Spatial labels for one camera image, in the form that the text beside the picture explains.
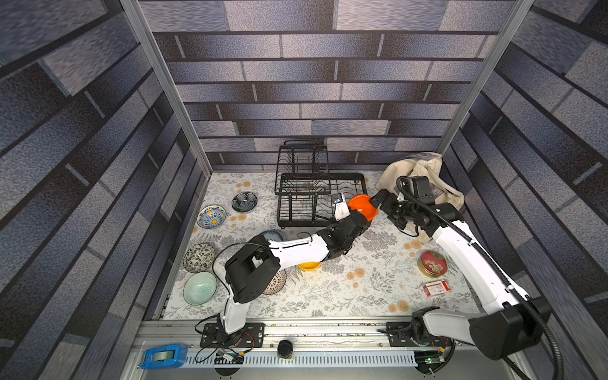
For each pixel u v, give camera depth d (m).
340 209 0.74
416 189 0.58
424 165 0.98
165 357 0.66
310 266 0.85
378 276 0.86
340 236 0.65
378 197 0.70
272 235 0.92
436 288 0.81
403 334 0.73
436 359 0.70
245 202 1.06
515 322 0.38
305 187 1.14
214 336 0.73
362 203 0.85
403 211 0.64
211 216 1.01
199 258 0.90
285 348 0.64
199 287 0.81
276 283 0.83
